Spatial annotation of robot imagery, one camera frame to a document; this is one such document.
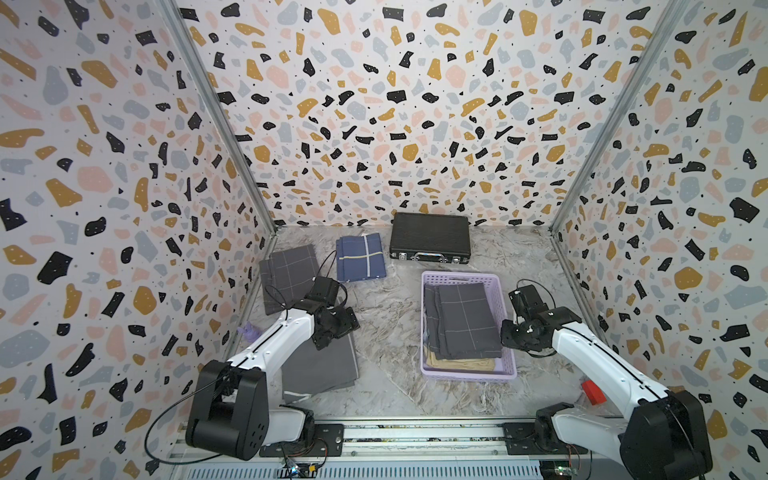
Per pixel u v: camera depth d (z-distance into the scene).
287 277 1.06
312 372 0.83
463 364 0.85
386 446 0.73
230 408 0.41
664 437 0.40
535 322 0.63
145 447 0.38
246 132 0.93
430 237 1.15
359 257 1.12
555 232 1.25
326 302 0.70
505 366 0.85
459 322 0.93
